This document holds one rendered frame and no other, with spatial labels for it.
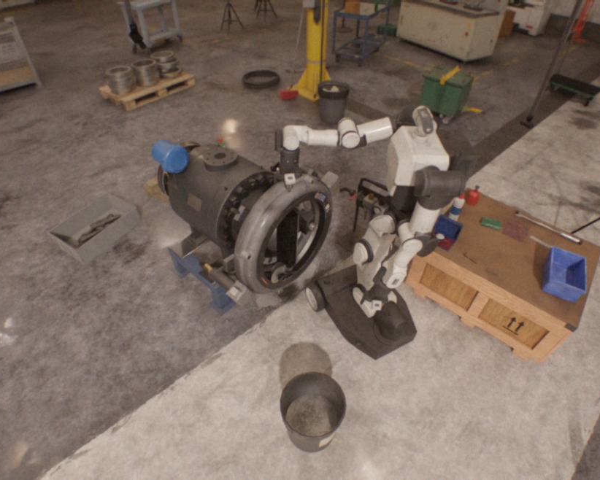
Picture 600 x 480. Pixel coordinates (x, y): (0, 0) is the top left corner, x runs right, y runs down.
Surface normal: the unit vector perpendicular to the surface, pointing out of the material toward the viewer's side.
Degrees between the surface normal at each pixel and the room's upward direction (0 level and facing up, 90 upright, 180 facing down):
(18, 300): 0
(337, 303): 0
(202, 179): 33
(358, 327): 0
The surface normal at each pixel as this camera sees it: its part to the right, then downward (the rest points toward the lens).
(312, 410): 0.00, -0.71
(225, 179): -0.20, -0.51
